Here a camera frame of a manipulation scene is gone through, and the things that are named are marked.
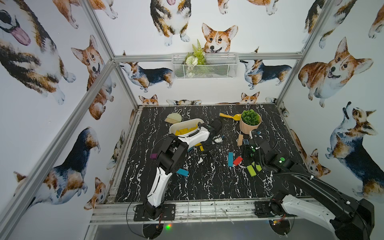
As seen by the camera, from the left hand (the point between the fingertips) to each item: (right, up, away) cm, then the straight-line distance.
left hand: (208, 143), depth 97 cm
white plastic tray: (-17, +9, +9) cm, 21 cm away
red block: (+18, -9, -7) cm, 21 cm away
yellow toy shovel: (+22, +17, +16) cm, 32 cm away
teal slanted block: (+13, -9, -5) cm, 17 cm away
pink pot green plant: (+27, +15, 0) cm, 31 cm away
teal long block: (-15, -15, -11) cm, 24 cm away
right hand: (+17, +1, -19) cm, 26 cm away
